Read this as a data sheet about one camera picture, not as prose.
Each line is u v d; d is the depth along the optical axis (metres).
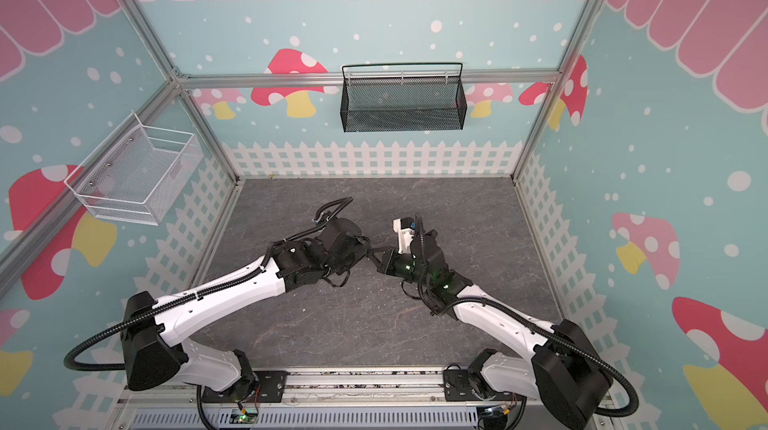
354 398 0.74
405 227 0.71
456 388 0.74
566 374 0.41
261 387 0.73
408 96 0.94
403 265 0.67
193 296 0.44
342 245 0.56
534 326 0.45
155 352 0.39
